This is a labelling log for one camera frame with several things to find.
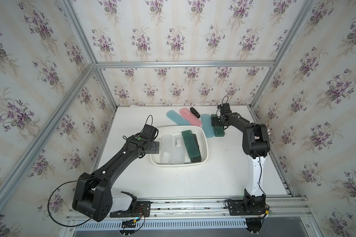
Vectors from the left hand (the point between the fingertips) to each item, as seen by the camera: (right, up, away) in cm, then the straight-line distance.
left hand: (150, 148), depth 85 cm
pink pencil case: (+29, +16, +26) cm, 42 cm away
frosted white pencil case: (+16, -3, +10) cm, 19 cm away
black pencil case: (+28, -7, +4) cm, 29 cm away
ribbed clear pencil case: (+9, -1, +13) cm, 16 cm away
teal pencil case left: (+15, +18, +29) cm, 37 cm away
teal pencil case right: (+38, +10, +21) cm, 44 cm away
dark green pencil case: (+44, +9, +16) cm, 48 cm away
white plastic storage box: (+33, +3, +9) cm, 34 cm away
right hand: (+47, +15, +24) cm, 54 cm away
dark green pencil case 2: (+25, 0, +9) cm, 27 cm away
